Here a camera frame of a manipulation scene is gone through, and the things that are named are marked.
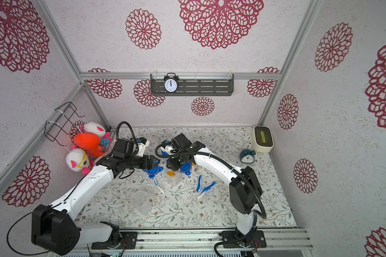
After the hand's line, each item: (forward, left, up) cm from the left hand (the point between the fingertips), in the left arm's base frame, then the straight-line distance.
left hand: (154, 161), depth 82 cm
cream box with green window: (+25, -66, -12) cm, 71 cm away
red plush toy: (+12, +38, +2) cm, 39 cm away
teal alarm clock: (+11, -53, -12) cm, 55 cm away
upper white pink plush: (+22, +38, +2) cm, 44 cm away
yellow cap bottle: (-5, -8, -4) cm, 10 cm away
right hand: (0, -7, -1) cm, 7 cm away
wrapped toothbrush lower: (-11, -26, -16) cm, 32 cm away
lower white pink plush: (-1, +37, +3) cm, 37 cm away
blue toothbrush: (-6, -23, -17) cm, 29 cm away
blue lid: (+5, -15, -16) cm, 23 cm away
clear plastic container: (-6, -9, -11) cm, 15 cm away
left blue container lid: (+3, +6, -17) cm, 18 cm away
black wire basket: (+14, +45, +16) cm, 50 cm away
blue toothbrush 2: (-7, -28, -16) cm, 33 cm away
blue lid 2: (-1, -6, +9) cm, 11 cm away
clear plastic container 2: (-14, +10, -16) cm, 23 cm away
